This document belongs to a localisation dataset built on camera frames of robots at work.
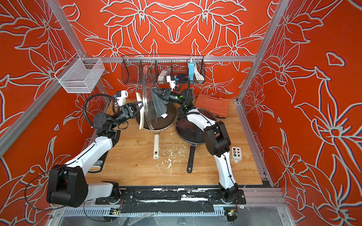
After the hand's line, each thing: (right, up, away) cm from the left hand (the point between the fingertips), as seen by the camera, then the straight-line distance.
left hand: (145, 105), depth 63 cm
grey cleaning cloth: (+5, +1, +12) cm, 13 cm away
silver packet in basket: (+4, +20, +27) cm, 34 cm away
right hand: (0, +7, +8) cm, 11 cm away
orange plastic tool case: (+47, +2, +45) cm, 65 cm away
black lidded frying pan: (+24, -17, +29) cm, 42 cm away
